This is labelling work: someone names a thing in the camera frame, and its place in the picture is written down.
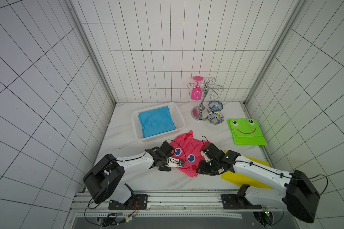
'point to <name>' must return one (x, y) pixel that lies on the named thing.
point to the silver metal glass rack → (200, 114)
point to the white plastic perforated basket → (177, 117)
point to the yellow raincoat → (241, 179)
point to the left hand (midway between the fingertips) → (166, 162)
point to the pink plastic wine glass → (196, 93)
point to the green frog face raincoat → (246, 132)
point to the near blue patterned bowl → (215, 118)
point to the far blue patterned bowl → (215, 106)
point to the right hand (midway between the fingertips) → (194, 173)
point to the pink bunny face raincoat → (188, 150)
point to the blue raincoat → (156, 121)
